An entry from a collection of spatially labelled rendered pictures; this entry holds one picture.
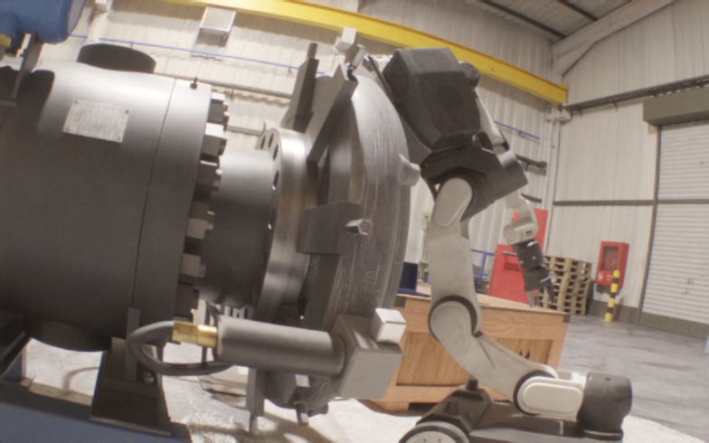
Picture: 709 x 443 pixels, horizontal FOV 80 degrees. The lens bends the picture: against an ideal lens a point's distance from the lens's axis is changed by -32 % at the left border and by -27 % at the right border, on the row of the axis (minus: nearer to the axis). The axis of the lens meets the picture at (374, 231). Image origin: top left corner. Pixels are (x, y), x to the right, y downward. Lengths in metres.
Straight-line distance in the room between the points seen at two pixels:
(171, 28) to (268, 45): 2.50
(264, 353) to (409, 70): 1.00
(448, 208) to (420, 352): 0.77
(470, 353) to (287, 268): 0.70
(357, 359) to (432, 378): 1.42
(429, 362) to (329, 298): 1.34
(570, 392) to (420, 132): 0.86
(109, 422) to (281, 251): 0.48
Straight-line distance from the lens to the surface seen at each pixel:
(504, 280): 5.09
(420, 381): 2.22
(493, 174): 1.59
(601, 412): 1.60
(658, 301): 10.96
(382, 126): 0.98
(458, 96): 1.64
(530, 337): 2.49
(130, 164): 0.92
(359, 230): 0.79
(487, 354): 1.59
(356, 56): 1.01
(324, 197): 1.18
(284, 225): 1.01
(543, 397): 1.55
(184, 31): 12.67
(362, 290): 0.90
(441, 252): 1.59
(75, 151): 0.93
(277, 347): 0.81
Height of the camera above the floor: 0.61
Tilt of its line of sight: 2 degrees up
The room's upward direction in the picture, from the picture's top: 10 degrees clockwise
